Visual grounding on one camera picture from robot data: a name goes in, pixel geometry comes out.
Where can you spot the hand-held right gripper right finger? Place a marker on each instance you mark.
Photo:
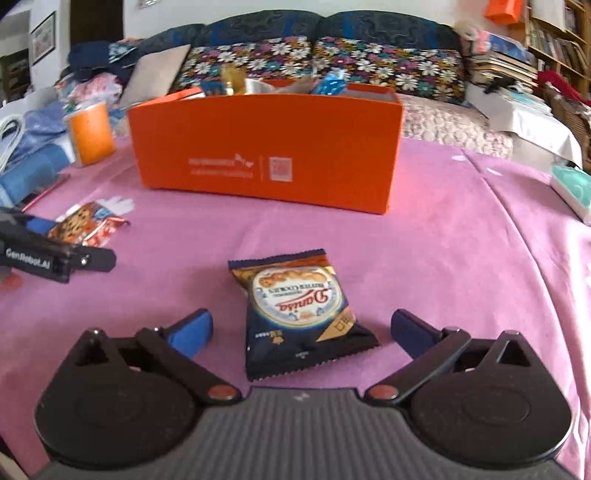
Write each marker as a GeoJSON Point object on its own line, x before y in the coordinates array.
{"type": "Point", "coordinates": [411, 332]}

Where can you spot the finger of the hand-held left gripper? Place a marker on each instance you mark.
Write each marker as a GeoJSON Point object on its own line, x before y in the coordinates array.
{"type": "Point", "coordinates": [41, 226]}
{"type": "Point", "coordinates": [92, 261]}

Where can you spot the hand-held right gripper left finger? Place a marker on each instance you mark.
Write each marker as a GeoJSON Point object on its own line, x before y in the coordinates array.
{"type": "Point", "coordinates": [194, 330]}

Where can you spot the orange patterned snack packet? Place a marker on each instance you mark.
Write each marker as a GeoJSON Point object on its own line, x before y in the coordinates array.
{"type": "Point", "coordinates": [87, 226]}

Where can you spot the dark blue cookie packet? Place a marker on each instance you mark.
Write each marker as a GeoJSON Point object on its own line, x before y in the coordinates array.
{"type": "Point", "coordinates": [295, 314]}

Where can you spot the orange cardboard box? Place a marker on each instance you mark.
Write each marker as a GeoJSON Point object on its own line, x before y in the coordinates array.
{"type": "Point", "coordinates": [231, 138]}

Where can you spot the pile of snack packets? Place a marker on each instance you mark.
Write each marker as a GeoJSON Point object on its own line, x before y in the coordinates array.
{"type": "Point", "coordinates": [328, 85]}

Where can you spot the blue striped blanket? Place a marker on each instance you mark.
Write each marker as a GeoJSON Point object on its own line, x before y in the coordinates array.
{"type": "Point", "coordinates": [32, 157]}

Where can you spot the pink tablecloth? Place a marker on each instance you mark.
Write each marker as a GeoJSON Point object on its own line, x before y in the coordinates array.
{"type": "Point", "coordinates": [461, 254]}

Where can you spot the orange cylindrical can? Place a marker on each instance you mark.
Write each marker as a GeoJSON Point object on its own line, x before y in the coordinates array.
{"type": "Point", "coordinates": [92, 134]}

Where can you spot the pink flowered plastic bag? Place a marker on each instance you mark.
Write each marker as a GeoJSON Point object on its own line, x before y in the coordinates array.
{"type": "Point", "coordinates": [92, 90]}

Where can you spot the dark blue garment pile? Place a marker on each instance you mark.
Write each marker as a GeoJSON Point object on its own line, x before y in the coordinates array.
{"type": "Point", "coordinates": [92, 55]}

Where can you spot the plain beige cushion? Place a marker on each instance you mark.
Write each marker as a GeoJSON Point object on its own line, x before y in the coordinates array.
{"type": "Point", "coordinates": [157, 74]}

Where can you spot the beige quilted sofa cover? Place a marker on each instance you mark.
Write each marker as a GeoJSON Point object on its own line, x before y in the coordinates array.
{"type": "Point", "coordinates": [452, 124]}

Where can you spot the teal tissue pack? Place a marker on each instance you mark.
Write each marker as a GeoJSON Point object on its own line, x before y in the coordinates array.
{"type": "Point", "coordinates": [572, 189]}

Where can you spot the floral sofa cushion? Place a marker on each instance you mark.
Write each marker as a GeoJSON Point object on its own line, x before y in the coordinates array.
{"type": "Point", "coordinates": [258, 57]}
{"type": "Point", "coordinates": [397, 64]}

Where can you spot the wicker chair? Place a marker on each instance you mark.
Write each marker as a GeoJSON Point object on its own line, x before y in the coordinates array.
{"type": "Point", "coordinates": [575, 124]}

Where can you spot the stack of books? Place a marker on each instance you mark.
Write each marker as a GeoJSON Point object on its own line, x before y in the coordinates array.
{"type": "Point", "coordinates": [503, 64]}

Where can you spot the red knitted cloth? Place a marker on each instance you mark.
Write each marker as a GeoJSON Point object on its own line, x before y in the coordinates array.
{"type": "Point", "coordinates": [563, 83]}

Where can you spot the dark blue sofa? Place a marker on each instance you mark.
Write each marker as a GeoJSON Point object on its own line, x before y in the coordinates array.
{"type": "Point", "coordinates": [369, 27]}

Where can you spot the wooden bookshelf with books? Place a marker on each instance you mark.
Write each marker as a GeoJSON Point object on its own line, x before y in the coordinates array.
{"type": "Point", "coordinates": [554, 46]}

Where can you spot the orange paper bag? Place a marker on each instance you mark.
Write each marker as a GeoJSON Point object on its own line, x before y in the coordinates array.
{"type": "Point", "coordinates": [505, 11]}

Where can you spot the black framed wall picture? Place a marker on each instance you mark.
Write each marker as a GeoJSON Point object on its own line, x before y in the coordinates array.
{"type": "Point", "coordinates": [44, 37]}

